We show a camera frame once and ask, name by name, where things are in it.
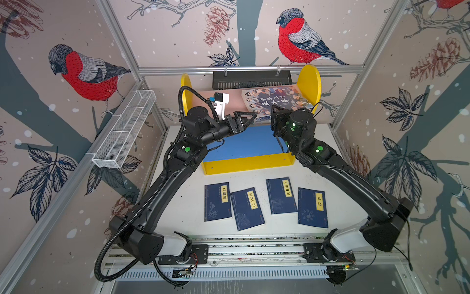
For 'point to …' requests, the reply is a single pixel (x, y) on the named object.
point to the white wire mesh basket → (116, 146)
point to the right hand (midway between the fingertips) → (265, 106)
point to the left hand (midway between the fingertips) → (252, 118)
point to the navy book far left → (217, 202)
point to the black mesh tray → (227, 80)
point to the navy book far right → (312, 209)
